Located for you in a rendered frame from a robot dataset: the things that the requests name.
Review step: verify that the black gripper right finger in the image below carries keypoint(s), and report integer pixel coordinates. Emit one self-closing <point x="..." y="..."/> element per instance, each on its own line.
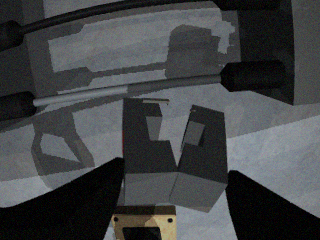
<point x="260" y="214"/>

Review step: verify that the dark grey rectangular panel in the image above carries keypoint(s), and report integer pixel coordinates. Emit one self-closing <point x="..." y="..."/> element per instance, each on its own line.
<point x="279" y="48"/>

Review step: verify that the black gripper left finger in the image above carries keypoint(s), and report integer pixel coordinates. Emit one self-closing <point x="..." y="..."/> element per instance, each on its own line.
<point x="80" y="210"/>

